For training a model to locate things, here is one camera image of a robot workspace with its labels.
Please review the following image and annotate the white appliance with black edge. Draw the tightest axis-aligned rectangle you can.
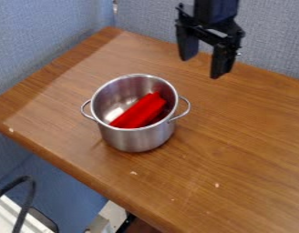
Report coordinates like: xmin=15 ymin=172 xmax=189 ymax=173
xmin=0 ymin=183 xmax=59 ymax=233

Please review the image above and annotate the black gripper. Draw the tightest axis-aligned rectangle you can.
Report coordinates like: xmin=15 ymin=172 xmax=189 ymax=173
xmin=174 ymin=0 xmax=244 ymax=79

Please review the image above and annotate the black cable loop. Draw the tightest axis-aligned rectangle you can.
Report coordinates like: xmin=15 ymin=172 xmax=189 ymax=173
xmin=0 ymin=175 xmax=37 ymax=233

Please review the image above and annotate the red rectangular block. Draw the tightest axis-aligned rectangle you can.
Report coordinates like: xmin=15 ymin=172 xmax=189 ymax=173
xmin=109 ymin=92 xmax=166 ymax=128

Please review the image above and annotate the stainless steel pot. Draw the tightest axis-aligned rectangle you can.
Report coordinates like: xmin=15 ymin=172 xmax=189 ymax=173
xmin=79 ymin=74 xmax=190 ymax=152

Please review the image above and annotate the white table frame bracket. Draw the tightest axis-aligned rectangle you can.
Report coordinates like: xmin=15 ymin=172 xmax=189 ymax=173
xmin=84 ymin=201 xmax=134 ymax=233

